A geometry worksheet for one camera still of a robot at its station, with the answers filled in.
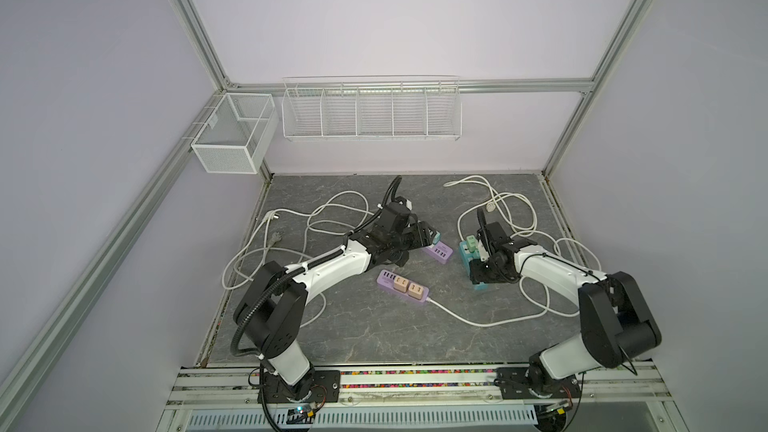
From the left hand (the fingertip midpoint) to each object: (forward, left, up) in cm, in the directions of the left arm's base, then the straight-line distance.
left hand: (430, 237), depth 84 cm
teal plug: (+5, -4, -9) cm, 11 cm away
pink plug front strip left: (-9, +9, -9) cm, 16 cm away
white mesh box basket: (+41, +62, +8) cm, 75 cm away
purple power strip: (+2, -5, -13) cm, 15 cm away
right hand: (-7, -16, -13) cm, 22 cm away
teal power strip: (0, -13, -12) cm, 18 cm away
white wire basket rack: (+41, +14, +16) cm, 46 cm away
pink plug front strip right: (-12, +5, -8) cm, 16 cm away
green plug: (+1, -14, -7) cm, 16 cm away
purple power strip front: (-6, +13, -12) cm, 19 cm away
